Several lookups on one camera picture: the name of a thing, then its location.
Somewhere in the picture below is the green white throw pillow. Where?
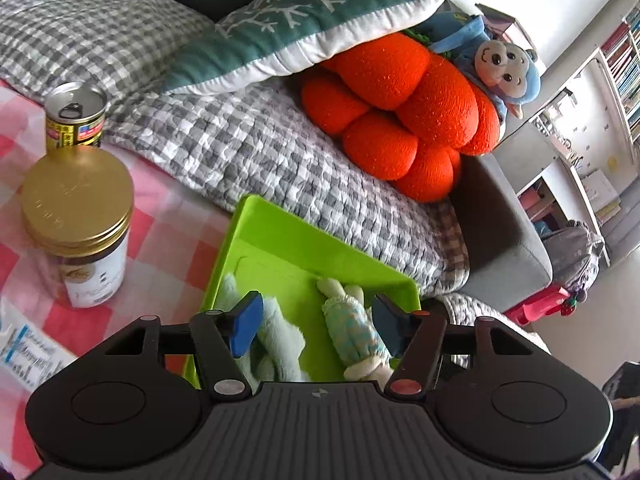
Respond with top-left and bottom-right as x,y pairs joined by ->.
163,0 -> 444,96

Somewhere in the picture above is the grey checkered sofa cover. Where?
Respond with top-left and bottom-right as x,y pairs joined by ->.
1,0 -> 470,297

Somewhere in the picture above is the pink checkered tablecloth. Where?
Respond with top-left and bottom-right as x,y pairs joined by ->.
0,78 -> 237,480

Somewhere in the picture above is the pale green towel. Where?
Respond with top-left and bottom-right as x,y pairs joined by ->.
214,274 -> 310,392

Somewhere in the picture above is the grey backpack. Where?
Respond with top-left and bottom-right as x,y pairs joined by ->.
541,220 -> 605,292

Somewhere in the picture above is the gold lid cookie jar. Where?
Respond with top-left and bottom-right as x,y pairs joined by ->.
21,145 -> 134,309

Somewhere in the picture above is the white blue milk carton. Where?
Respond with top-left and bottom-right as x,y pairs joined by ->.
1,298 -> 77,392

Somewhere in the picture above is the blue monkey plush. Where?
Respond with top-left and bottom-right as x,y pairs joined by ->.
412,11 -> 540,122

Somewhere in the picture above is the grey sofa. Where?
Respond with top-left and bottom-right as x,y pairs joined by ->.
175,0 -> 552,312

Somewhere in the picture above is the red flower cushion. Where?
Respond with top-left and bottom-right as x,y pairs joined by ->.
300,32 -> 500,204

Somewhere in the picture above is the red box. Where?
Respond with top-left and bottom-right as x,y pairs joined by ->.
504,284 -> 577,326

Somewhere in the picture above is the white bookshelf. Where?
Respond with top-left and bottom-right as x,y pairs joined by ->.
494,0 -> 639,266

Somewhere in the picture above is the rabbit doll blue dress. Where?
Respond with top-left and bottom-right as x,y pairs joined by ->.
317,278 -> 393,390

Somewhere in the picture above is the yellow drink can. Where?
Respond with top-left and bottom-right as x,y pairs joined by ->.
44,82 -> 108,153

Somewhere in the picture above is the green plastic box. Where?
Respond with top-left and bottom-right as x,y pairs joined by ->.
201,195 -> 420,382

